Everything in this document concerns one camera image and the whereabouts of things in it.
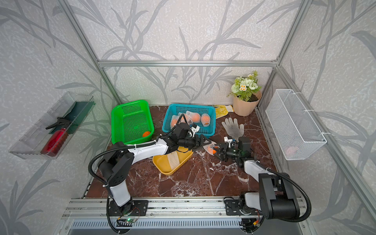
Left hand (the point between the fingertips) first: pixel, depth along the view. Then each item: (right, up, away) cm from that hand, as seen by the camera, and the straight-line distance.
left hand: (208, 145), depth 81 cm
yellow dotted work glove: (+13, +21, +35) cm, 43 cm away
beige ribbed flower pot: (+29, +22, +26) cm, 45 cm away
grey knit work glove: (+21, +8, +27) cm, 35 cm away
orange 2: (+2, -3, -1) cm, 3 cm away
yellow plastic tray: (-25, -13, +7) cm, 29 cm away
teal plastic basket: (-25, +21, +29) cm, 44 cm away
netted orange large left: (-22, +14, +21) cm, 34 cm away
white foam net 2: (-2, 0, -4) cm, 4 cm away
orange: (-40, +5, +15) cm, 43 cm away
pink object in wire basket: (+40, -1, -10) cm, 41 cm away
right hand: (+2, -2, +1) cm, 3 cm away
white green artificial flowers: (+23, +34, +8) cm, 41 cm away
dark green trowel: (-62, +17, -13) cm, 66 cm away
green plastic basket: (-59, +13, +31) cm, 68 cm away
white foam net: (-20, -10, +6) cm, 23 cm away
